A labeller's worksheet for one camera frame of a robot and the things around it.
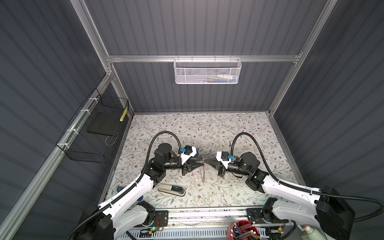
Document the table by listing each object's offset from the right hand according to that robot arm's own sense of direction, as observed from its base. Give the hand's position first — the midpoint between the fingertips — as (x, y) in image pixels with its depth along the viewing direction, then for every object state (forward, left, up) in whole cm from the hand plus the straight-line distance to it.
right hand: (207, 161), depth 68 cm
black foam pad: (+19, +52, +7) cm, 56 cm away
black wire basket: (+10, +58, +7) cm, 59 cm away
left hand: (+1, +2, -2) cm, 3 cm away
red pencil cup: (-25, -15, -14) cm, 32 cm away
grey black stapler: (-7, +19, -18) cm, 27 cm away
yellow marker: (+26, +45, +6) cm, 53 cm away
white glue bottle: (-26, -44, -16) cm, 54 cm away
